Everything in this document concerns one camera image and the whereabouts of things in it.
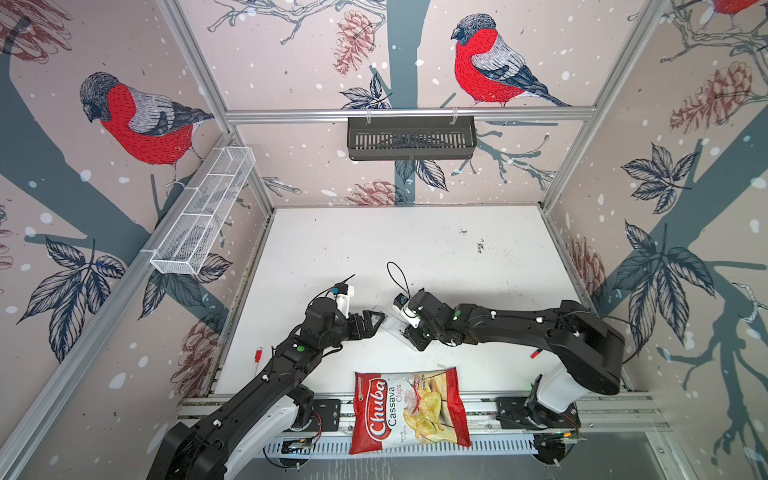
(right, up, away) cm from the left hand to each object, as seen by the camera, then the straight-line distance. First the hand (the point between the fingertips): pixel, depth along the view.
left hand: (373, 319), depth 79 cm
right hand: (+9, -6, +7) cm, 13 cm away
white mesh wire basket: (-46, +20, -9) cm, 50 cm away
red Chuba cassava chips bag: (+12, -19, -8) cm, 24 cm away
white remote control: (+6, -5, +8) cm, 12 cm away
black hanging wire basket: (+12, +57, +25) cm, 64 cm away
